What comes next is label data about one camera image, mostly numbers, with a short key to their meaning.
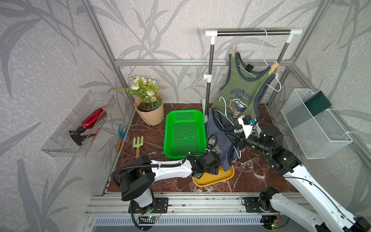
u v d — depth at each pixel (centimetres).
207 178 72
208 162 63
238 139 58
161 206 73
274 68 65
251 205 73
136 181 43
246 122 56
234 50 84
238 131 63
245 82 80
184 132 102
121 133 107
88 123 64
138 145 96
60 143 60
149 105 98
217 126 80
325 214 40
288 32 64
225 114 69
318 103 72
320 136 60
